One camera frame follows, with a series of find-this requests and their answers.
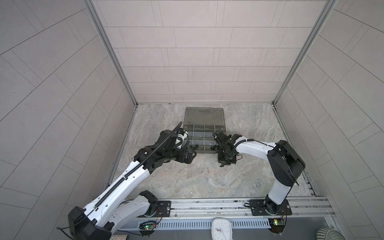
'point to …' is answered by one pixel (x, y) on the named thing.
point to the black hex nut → (197, 145)
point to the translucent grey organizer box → (200, 124)
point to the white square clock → (221, 229)
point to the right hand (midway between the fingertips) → (220, 163)
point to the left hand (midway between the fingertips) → (191, 151)
